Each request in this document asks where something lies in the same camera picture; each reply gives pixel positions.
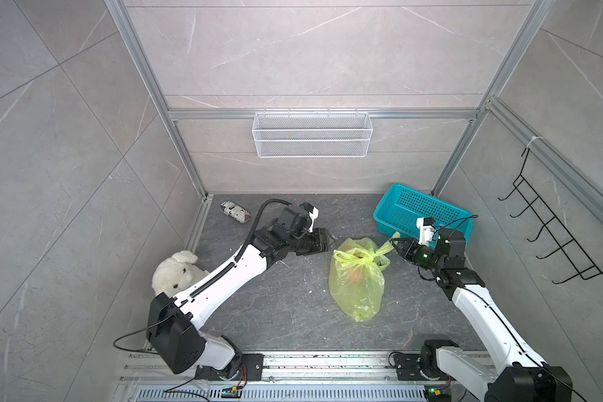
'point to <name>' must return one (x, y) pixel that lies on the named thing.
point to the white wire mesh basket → (312, 135)
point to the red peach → (356, 275)
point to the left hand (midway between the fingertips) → (335, 240)
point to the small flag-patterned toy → (235, 212)
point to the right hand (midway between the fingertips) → (392, 240)
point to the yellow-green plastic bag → (358, 301)
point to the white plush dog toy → (173, 275)
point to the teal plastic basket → (400, 207)
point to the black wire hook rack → (554, 229)
